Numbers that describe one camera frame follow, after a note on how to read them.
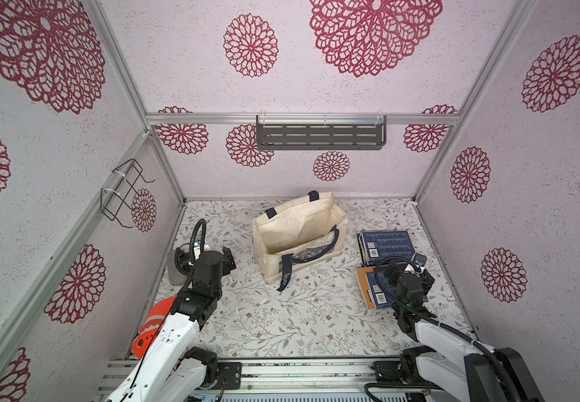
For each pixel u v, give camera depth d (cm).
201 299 56
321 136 100
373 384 65
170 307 53
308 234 100
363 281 87
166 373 43
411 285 65
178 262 64
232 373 73
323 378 75
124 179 78
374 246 95
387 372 75
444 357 53
